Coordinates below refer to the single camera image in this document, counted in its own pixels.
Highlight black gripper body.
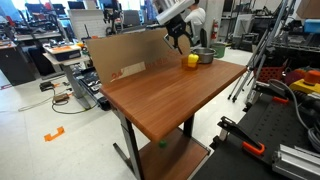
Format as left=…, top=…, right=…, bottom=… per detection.
left=164, top=13, right=192, bottom=43

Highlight yellow toy bell pepper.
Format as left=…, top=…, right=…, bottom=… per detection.
left=187, top=53, right=200, bottom=69

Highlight brown translucent plastic bowl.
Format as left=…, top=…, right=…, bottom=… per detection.
left=180, top=55, right=200, bottom=72

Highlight stainless steel bowl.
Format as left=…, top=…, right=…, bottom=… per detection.
left=190, top=46, right=218, bottom=65

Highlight person in white shirt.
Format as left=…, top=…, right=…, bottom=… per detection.
left=183, top=0, right=207, bottom=46

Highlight red fire extinguisher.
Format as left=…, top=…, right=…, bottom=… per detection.
left=210, top=18, right=220, bottom=41

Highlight green waste bin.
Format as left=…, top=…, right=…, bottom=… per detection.
left=210, top=41, right=228, bottom=60

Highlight large cardboard panel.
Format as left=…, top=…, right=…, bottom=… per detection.
left=85, top=27, right=191, bottom=85

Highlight silver tripod legs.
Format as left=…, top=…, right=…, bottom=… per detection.
left=227, top=0, right=292, bottom=105

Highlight red plastic crate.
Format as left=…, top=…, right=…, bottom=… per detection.
left=256, top=65, right=286, bottom=85

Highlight white pegboard panel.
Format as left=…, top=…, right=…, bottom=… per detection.
left=68, top=8, right=111, bottom=41

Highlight black control box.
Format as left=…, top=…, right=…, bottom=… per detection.
left=96, top=96, right=112, bottom=112

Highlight grey side desk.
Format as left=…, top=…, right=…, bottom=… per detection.
left=42, top=51, right=93, bottom=111

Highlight wooden desk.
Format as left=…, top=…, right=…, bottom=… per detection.
left=112, top=109, right=201, bottom=180

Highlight wooden lower table shelf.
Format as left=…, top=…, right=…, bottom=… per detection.
left=137, top=127, right=211, bottom=180

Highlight white tray with orange contents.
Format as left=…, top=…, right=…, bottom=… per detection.
left=44, top=43, right=83, bottom=63

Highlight black perforated breadboard plate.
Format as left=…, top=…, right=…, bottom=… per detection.
left=191, top=92, right=320, bottom=180

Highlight orange emergency stop button box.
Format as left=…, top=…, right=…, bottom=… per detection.
left=288, top=69, right=320, bottom=96

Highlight brown device on floor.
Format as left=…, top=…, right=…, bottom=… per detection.
left=52, top=92, right=71, bottom=104

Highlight black box on floor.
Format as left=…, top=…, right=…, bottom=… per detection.
left=38, top=80, right=56, bottom=93

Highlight orange floor marker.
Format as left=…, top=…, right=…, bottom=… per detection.
left=43, top=125, right=66, bottom=143

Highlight black cabinet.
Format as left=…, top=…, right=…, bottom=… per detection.
left=0, top=42, right=38, bottom=87

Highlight black clamp with orange handle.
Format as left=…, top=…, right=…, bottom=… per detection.
left=216, top=115, right=267, bottom=158
left=254, top=81, right=291, bottom=106

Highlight grey cable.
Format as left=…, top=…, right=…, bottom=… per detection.
left=267, top=78, right=320, bottom=153

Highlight floor cable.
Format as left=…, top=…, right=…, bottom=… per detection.
left=17, top=94, right=98, bottom=116

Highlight aluminium extrusion rail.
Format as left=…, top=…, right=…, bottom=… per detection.
left=271, top=143, right=320, bottom=180

